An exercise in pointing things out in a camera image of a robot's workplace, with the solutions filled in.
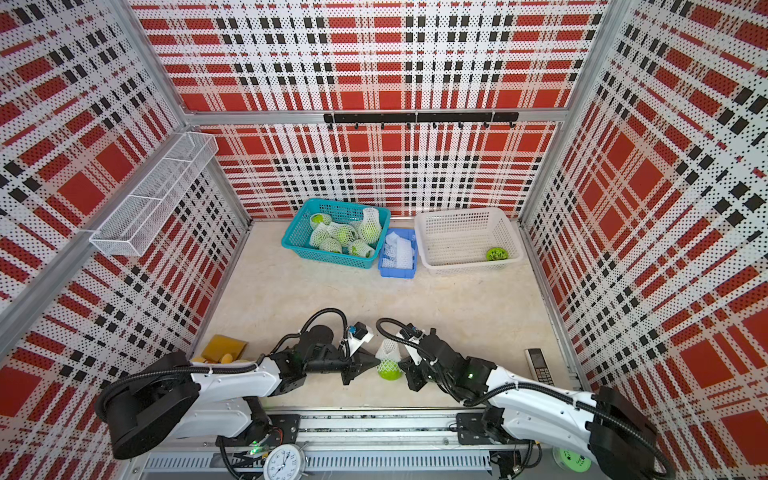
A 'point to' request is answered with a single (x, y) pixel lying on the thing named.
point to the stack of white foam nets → (398, 252)
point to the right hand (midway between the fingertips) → (406, 365)
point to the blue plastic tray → (399, 273)
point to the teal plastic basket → (297, 227)
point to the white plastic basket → (453, 241)
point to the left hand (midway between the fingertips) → (381, 360)
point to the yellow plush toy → (222, 349)
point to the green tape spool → (570, 461)
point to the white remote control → (539, 366)
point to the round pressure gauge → (285, 462)
